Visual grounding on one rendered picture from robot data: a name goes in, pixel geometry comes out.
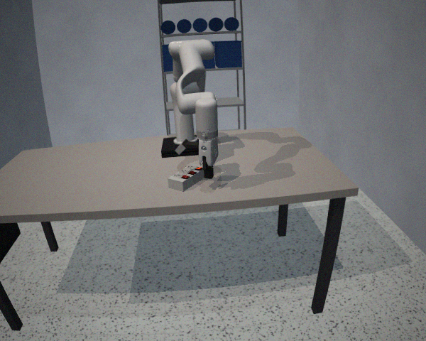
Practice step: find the grey power strip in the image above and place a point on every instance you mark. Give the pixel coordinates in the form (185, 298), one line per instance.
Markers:
(186, 177)

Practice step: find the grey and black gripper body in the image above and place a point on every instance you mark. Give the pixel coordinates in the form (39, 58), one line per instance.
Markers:
(208, 148)

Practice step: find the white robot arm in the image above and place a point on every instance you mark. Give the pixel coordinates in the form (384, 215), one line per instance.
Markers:
(190, 78)

